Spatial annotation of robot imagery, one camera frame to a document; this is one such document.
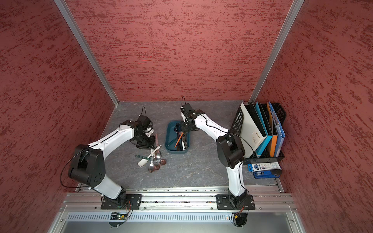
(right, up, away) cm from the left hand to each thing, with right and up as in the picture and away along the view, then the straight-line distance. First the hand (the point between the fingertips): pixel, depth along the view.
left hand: (152, 150), depth 86 cm
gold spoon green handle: (+11, +3, +12) cm, 16 cm away
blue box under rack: (+68, -12, -2) cm, 69 cm away
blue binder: (+68, +13, -16) cm, 71 cm away
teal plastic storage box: (+10, +5, +14) cm, 18 cm away
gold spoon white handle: (+19, +1, +7) cm, 20 cm away
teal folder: (+60, +10, -19) cm, 64 cm away
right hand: (+20, +11, +8) cm, 24 cm away
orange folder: (+65, +10, -16) cm, 67 cm away
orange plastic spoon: (+16, +5, +9) cm, 19 cm away
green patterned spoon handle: (-7, -6, +4) cm, 10 cm away
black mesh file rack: (+66, -3, -4) cm, 66 cm away
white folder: (+56, +11, -14) cm, 59 cm away
